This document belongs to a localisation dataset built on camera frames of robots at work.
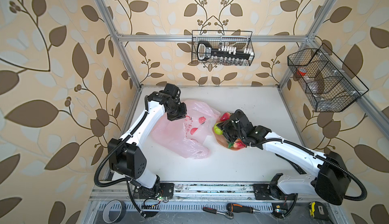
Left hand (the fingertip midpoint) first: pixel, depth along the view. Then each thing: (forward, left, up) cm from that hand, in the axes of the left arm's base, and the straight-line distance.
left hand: (184, 113), depth 80 cm
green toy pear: (-7, -18, -4) cm, 19 cm away
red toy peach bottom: (-13, -29, -10) cm, 33 cm away
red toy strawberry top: (+3, -23, -6) cm, 24 cm away
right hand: (-6, -18, -5) cm, 19 cm away
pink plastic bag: (-3, -3, -21) cm, 21 cm away
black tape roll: (-41, +35, -21) cm, 58 cm away
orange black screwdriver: (-40, -25, -17) cm, 50 cm away
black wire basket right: (+8, -72, +15) cm, 74 cm away
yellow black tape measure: (-41, -62, -16) cm, 76 cm away
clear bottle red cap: (+18, -64, +15) cm, 68 cm away
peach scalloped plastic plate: (-7, -21, -17) cm, 28 cm away
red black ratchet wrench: (-43, -22, -18) cm, 51 cm away
